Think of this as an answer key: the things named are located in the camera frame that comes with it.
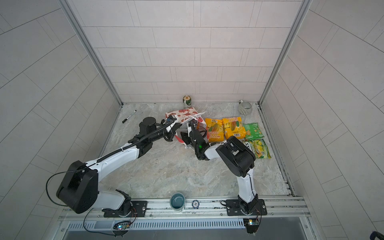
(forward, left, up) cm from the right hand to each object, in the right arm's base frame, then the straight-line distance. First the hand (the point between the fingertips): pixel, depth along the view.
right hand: (183, 132), depth 94 cm
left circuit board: (-47, +27, -3) cm, 54 cm away
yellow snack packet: (0, -21, 0) cm, 21 cm away
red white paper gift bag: (+4, -2, +11) cm, 12 cm away
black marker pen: (+16, +41, -2) cm, 44 cm away
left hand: (-5, -2, +16) cm, 17 cm away
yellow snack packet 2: (+2, -33, 0) cm, 33 cm away
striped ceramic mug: (+21, -46, -4) cm, 51 cm away
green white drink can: (+23, -3, +5) cm, 24 cm away
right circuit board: (-49, -32, -8) cm, 59 cm away
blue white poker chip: (-39, -6, -6) cm, 40 cm away
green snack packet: (-1, -45, -3) cm, 46 cm away
